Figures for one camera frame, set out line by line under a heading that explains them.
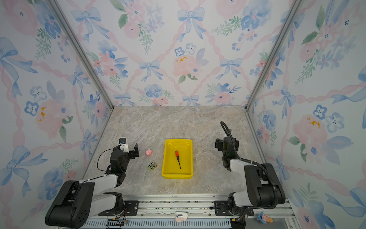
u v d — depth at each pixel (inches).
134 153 32.2
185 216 27.7
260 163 19.0
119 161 26.5
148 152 36.4
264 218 27.1
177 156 36.4
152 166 33.7
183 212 28.8
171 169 34.6
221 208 28.8
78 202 17.1
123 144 30.0
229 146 27.7
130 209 29.0
